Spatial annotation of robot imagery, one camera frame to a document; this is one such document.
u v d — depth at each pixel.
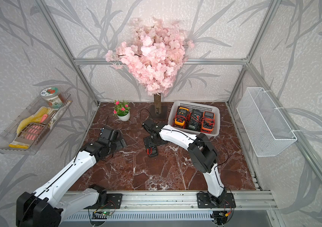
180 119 0.93
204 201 0.72
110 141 0.63
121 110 0.99
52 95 0.69
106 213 0.70
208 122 0.94
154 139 0.65
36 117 0.68
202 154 0.50
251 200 0.75
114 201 0.73
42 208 0.37
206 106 1.05
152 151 0.88
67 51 0.87
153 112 1.12
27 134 0.60
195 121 0.93
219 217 0.71
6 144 0.58
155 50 0.56
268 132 0.60
